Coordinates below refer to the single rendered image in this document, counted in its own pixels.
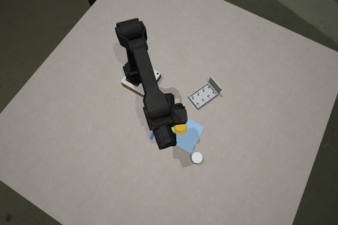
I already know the light blue flat mat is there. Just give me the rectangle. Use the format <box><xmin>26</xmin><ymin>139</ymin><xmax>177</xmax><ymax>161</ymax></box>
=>
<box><xmin>176</xmin><ymin>119</ymin><xmax>204</xmax><ymax>153</ymax></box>

